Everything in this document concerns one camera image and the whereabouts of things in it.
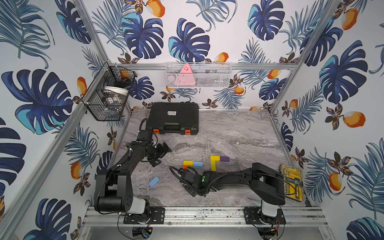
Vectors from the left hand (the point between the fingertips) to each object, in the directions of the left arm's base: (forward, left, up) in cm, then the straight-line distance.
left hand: (167, 152), depth 87 cm
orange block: (-10, -12, +4) cm, 16 cm away
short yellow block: (+3, -31, -8) cm, 32 cm away
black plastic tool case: (+32, +1, -4) cm, 32 cm away
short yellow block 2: (-1, -13, -9) cm, 16 cm away
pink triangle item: (+38, -8, +26) cm, 46 cm away
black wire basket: (+20, +34, +23) cm, 45 cm away
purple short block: (+4, -35, -9) cm, 36 cm away
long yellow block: (-2, -28, -9) cm, 29 cm away
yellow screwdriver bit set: (-10, -71, -5) cm, 72 cm away
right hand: (-14, -15, -9) cm, 22 cm away
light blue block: (-14, +6, -9) cm, 18 cm away
